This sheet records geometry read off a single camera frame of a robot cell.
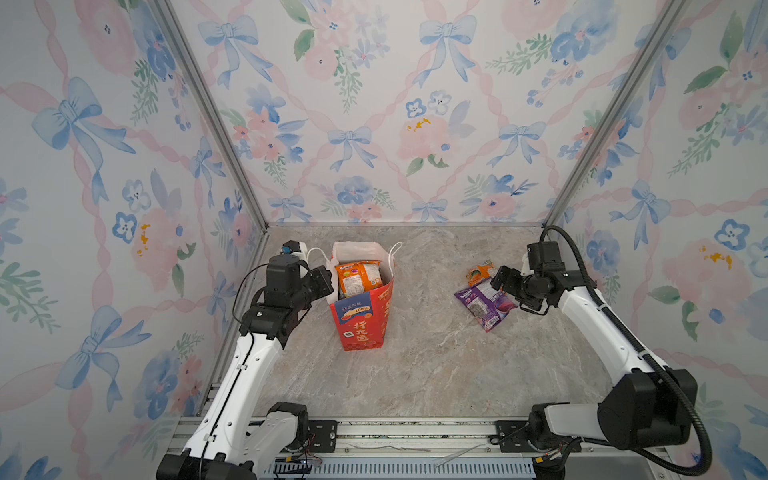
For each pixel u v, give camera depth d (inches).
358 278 31.2
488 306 37.0
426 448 29.0
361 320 30.1
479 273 40.5
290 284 22.8
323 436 29.0
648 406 15.8
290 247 26.1
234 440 15.5
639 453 17.7
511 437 28.8
